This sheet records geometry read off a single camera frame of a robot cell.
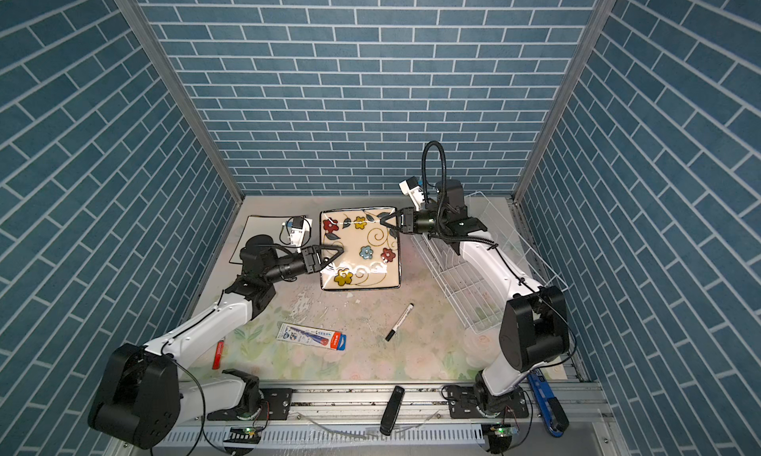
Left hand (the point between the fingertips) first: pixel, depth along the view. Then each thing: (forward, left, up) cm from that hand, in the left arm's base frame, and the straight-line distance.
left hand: (340, 255), depth 75 cm
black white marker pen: (-12, -13, -24) cm, 30 cm away
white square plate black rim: (+28, +34, -22) cm, 50 cm away
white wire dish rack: (-4, -41, -21) cm, 46 cm away
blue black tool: (-32, -52, -20) cm, 64 cm away
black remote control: (-31, -13, -23) cm, 41 cm away
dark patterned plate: (0, -8, -1) cm, 8 cm away
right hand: (+7, -10, +5) cm, 14 cm away
